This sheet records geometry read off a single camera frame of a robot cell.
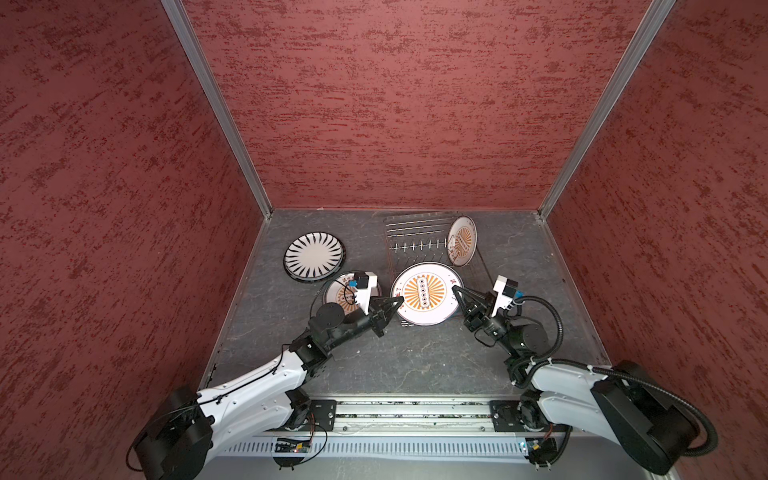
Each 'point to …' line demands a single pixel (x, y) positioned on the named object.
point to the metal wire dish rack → (419, 238)
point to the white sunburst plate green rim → (427, 290)
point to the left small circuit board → (288, 445)
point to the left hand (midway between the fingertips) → (403, 305)
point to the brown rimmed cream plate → (314, 261)
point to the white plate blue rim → (462, 240)
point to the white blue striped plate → (318, 236)
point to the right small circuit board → (541, 450)
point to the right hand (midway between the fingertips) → (449, 292)
